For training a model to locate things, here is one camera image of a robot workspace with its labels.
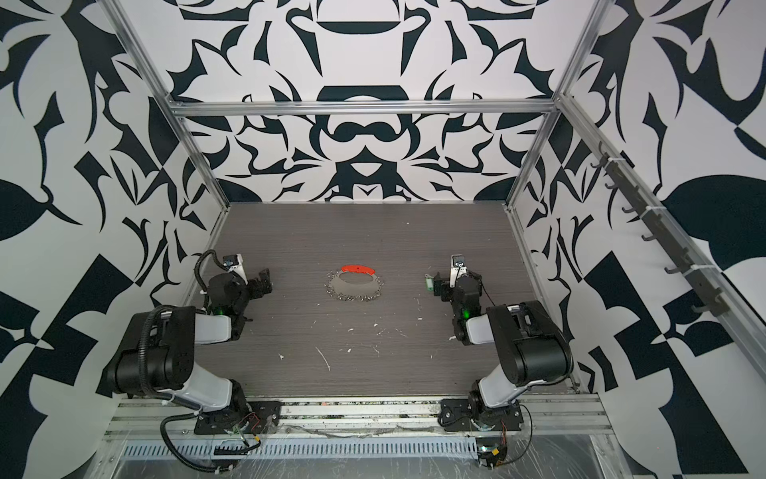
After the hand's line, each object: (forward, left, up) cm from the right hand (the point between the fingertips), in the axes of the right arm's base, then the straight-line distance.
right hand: (455, 268), depth 95 cm
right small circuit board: (-46, -2, -7) cm, 47 cm away
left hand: (0, +65, +1) cm, 65 cm away
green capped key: (-1, +8, -6) cm, 10 cm away
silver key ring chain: (+1, +33, -5) cm, 33 cm away
